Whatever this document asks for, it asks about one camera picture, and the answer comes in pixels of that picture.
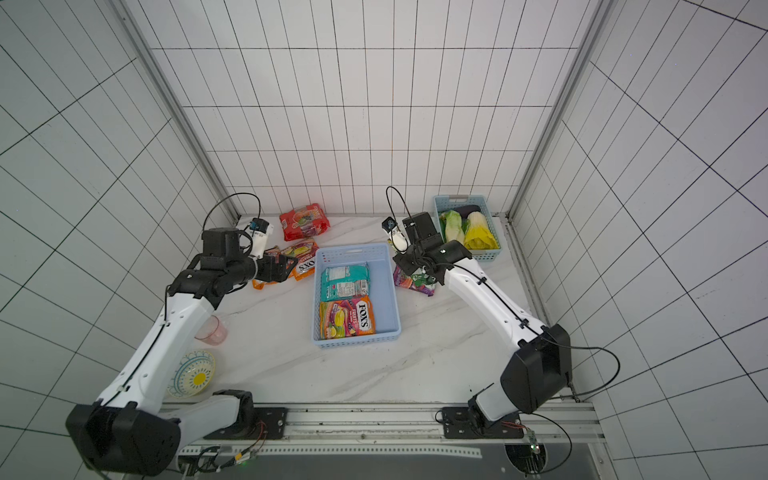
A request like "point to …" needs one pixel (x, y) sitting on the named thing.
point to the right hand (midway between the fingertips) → (394, 249)
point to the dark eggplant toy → (465, 210)
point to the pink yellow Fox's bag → (347, 318)
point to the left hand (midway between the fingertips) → (277, 263)
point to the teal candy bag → (344, 282)
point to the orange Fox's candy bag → (305, 253)
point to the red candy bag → (307, 221)
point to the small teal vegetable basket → (449, 201)
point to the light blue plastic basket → (382, 292)
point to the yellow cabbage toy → (479, 235)
